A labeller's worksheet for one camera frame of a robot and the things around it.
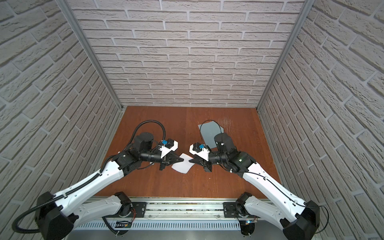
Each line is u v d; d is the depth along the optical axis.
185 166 0.68
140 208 0.74
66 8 0.70
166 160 0.59
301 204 0.40
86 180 0.45
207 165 0.61
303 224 0.37
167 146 0.57
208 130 1.08
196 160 0.63
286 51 0.85
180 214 0.74
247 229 0.71
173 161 0.63
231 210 0.74
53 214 0.37
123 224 0.72
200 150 0.56
